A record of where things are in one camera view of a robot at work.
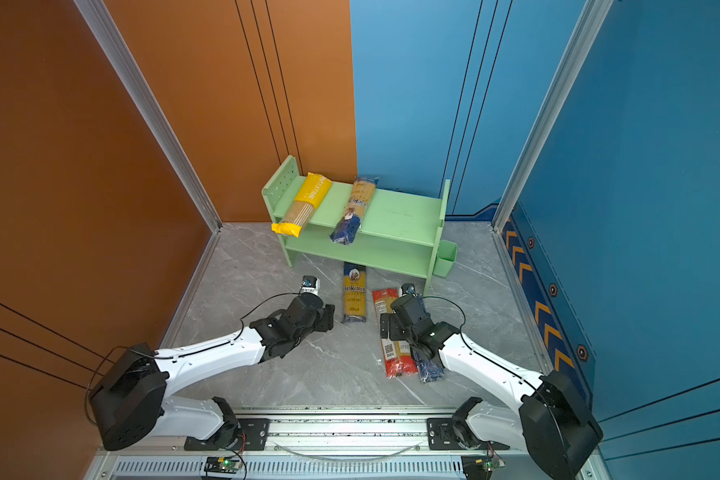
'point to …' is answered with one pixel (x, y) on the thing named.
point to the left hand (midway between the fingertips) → (328, 305)
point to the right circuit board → (479, 467)
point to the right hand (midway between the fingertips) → (393, 321)
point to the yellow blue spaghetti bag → (349, 226)
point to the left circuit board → (222, 465)
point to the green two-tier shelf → (397, 230)
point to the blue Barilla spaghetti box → (427, 370)
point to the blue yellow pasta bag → (355, 293)
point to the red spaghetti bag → (397, 355)
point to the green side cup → (446, 257)
